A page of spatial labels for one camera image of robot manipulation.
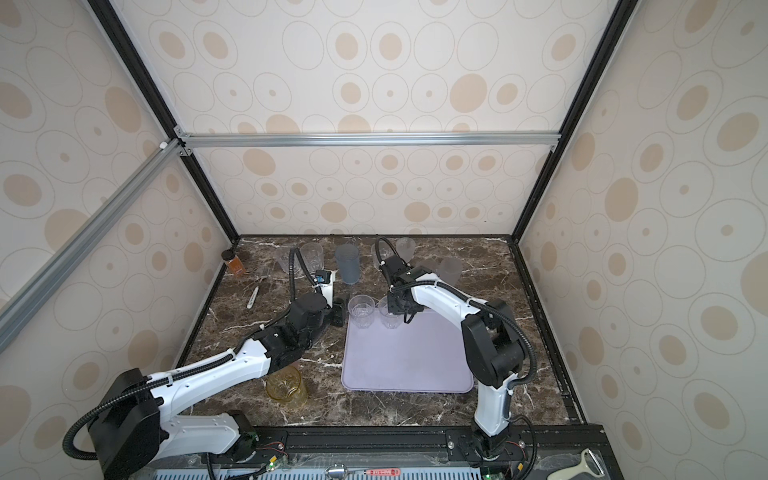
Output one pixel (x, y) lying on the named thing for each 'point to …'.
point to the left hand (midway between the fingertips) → (352, 291)
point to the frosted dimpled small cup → (406, 247)
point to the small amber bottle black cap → (233, 261)
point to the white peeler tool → (589, 464)
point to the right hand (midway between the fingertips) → (401, 306)
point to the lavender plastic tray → (423, 355)
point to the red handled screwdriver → (378, 471)
